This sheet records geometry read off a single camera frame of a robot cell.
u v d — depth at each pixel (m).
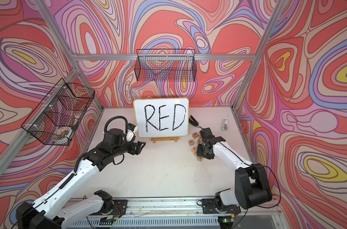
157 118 0.90
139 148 0.69
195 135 0.99
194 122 1.08
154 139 0.95
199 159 0.89
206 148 0.64
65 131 0.72
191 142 0.96
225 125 1.06
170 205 0.75
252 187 0.42
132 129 0.66
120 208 0.72
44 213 0.38
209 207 0.73
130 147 0.67
